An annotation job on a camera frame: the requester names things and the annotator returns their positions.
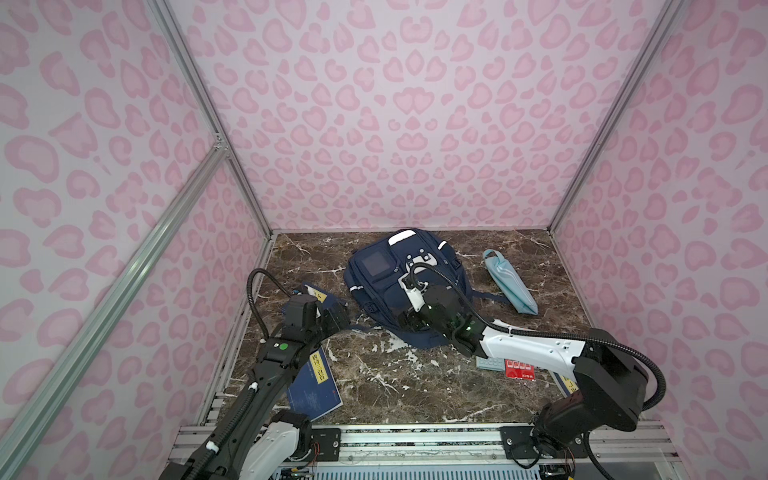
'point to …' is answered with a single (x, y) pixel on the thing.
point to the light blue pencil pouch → (511, 283)
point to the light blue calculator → (490, 363)
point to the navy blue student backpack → (374, 296)
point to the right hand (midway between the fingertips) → (403, 297)
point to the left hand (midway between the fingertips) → (338, 311)
